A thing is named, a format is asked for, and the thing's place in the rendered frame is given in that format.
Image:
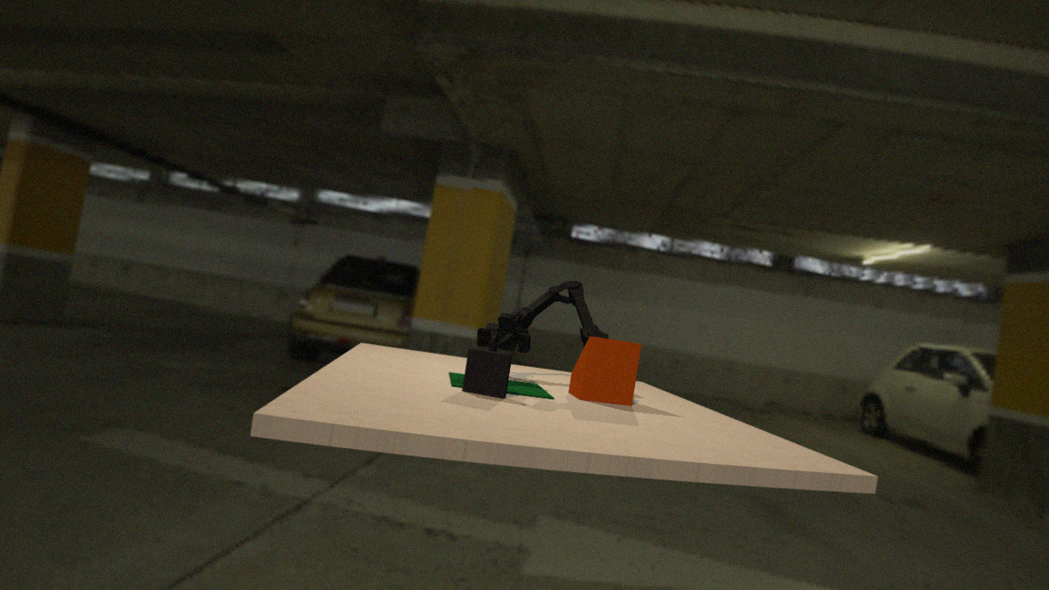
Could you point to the green circuit board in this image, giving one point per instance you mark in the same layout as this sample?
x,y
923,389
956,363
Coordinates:
x,y
513,387

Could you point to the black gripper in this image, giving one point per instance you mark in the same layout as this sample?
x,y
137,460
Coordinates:
x,y
507,340

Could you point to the black square cooling fan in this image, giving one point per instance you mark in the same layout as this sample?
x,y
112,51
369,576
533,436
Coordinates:
x,y
487,373

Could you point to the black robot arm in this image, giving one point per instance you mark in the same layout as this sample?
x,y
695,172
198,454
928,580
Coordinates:
x,y
522,318

